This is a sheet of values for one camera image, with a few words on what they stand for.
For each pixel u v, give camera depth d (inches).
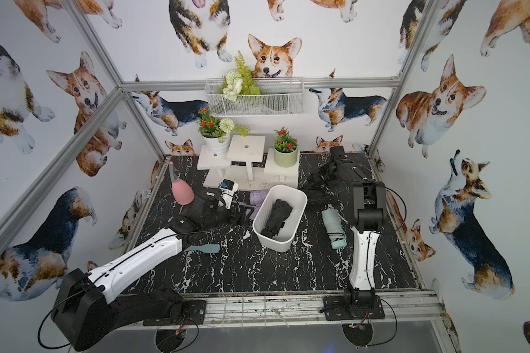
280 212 37.4
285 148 33.9
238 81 30.8
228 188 27.7
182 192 38.4
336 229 36.4
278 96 36.4
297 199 36.7
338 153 34.6
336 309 28.9
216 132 35.0
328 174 36.1
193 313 28.9
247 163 39.4
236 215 27.7
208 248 34.0
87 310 15.3
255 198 38.5
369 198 23.9
